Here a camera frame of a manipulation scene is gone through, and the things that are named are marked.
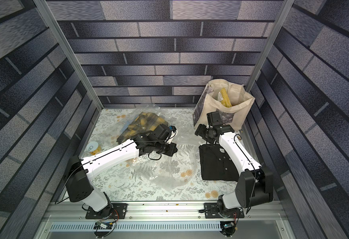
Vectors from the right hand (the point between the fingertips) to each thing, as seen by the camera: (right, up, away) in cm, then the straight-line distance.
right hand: (199, 132), depth 86 cm
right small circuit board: (+13, -46, -13) cm, 49 cm away
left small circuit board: (-52, -43, -15) cm, 69 cm away
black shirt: (+11, -20, +2) cm, 23 cm away
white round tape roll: (-68, -9, +6) cm, 68 cm away
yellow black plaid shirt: (-37, +6, +19) cm, 43 cm away
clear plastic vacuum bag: (-15, -24, +1) cm, 28 cm away
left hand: (-13, -8, -10) cm, 18 cm away
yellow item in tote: (+18, +22, +10) cm, 30 cm away
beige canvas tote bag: (+5, +19, +4) cm, 20 cm away
